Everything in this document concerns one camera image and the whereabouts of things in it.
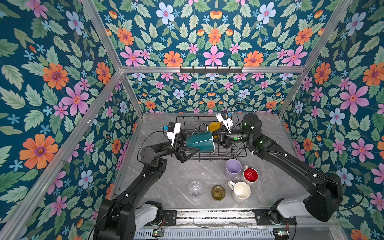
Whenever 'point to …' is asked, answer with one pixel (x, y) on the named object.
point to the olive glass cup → (218, 192)
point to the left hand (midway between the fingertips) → (198, 144)
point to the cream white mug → (241, 190)
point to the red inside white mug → (250, 174)
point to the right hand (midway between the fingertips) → (207, 136)
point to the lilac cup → (233, 167)
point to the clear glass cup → (195, 188)
